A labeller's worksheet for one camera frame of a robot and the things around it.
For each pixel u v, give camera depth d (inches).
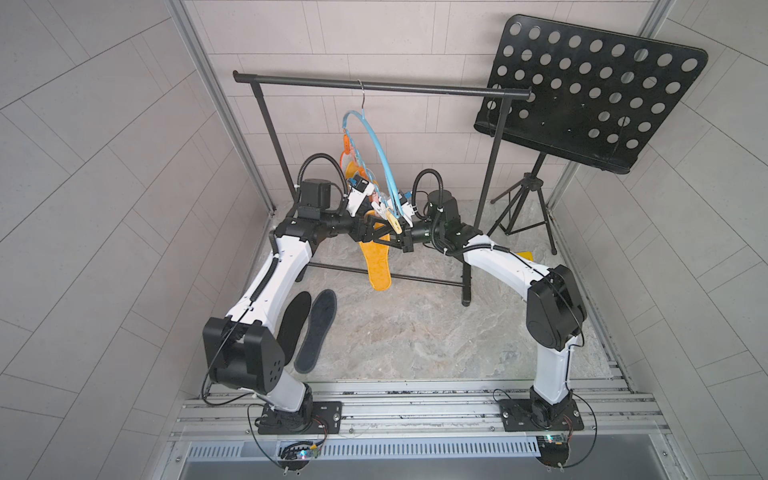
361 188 25.7
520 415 28.0
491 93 22.0
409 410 28.7
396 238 28.4
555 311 19.4
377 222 26.4
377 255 29.4
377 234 27.7
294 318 34.2
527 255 40.2
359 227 25.8
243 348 16.2
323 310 35.0
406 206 27.4
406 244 27.3
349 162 32.9
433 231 26.6
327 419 27.9
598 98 25.4
